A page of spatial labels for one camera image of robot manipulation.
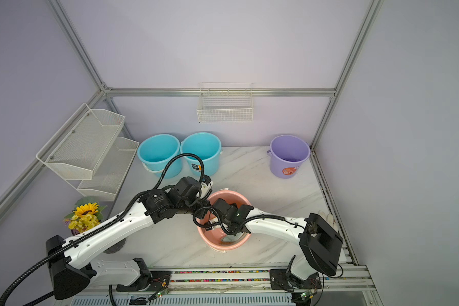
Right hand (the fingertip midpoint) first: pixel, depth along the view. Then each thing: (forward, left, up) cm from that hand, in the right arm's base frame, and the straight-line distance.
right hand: (233, 209), depth 85 cm
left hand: (-4, +10, +11) cm, 15 cm away
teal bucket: (+33, +14, +9) cm, 37 cm away
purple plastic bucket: (+29, -29, +6) cm, 41 cm away
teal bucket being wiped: (+27, +39, +11) cm, 48 cm away
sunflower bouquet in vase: (-9, +51, +17) cm, 55 cm away
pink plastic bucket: (-12, +9, +7) cm, 16 cm away
